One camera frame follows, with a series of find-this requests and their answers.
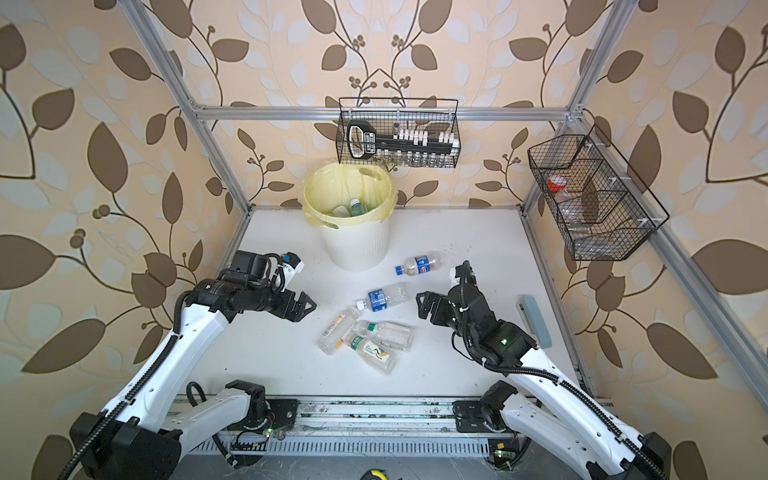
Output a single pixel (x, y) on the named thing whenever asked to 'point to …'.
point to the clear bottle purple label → (357, 208)
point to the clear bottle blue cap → (419, 265)
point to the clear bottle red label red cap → (340, 212)
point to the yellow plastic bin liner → (332, 185)
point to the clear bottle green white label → (374, 353)
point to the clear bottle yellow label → (328, 342)
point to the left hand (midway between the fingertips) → (301, 297)
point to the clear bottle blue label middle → (379, 300)
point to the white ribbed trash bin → (357, 247)
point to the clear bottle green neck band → (389, 335)
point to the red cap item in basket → (557, 183)
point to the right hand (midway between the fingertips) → (432, 302)
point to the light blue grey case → (532, 316)
